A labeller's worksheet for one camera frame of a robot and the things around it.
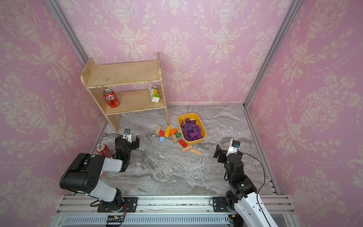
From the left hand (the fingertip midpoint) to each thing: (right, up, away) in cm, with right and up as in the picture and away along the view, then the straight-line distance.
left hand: (129, 136), depth 93 cm
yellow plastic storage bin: (+42, +5, +7) cm, 43 cm away
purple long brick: (+44, +1, +5) cm, 44 cm away
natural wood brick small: (+38, -8, +1) cm, 39 cm away
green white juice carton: (+17, +28, -2) cm, 33 cm away
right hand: (+60, -4, -14) cm, 62 cm away
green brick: (+32, 0, +9) cm, 33 cm away
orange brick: (+29, +2, +9) cm, 30 cm away
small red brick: (+35, -5, +4) cm, 35 cm away
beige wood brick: (+30, -2, +6) cm, 30 cm away
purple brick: (+44, +9, +15) cm, 47 cm away
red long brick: (+20, +1, +10) cm, 22 cm away
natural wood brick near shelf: (+17, +4, +12) cm, 22 cm away
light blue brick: (+21, -3, +4) cm, 22 cm away
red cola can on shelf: (-7, +24, -10) cm, 27 cm away
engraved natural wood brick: (+44, -10, -1) cm, 45 cm away
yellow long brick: (+24, +2, +10) cm, 26 cm away
